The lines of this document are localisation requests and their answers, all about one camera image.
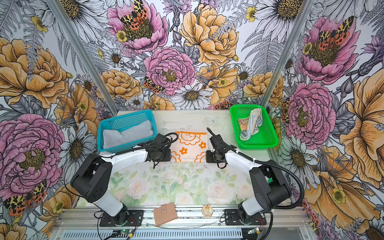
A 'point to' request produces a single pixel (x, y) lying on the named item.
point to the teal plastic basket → (120, 123)
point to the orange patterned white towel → (190, 147)
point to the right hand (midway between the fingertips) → (209, 162)
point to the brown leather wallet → (167, 212)
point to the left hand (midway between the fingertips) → (167, 160)
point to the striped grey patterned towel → (249, 126)
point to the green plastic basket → (267, 137)
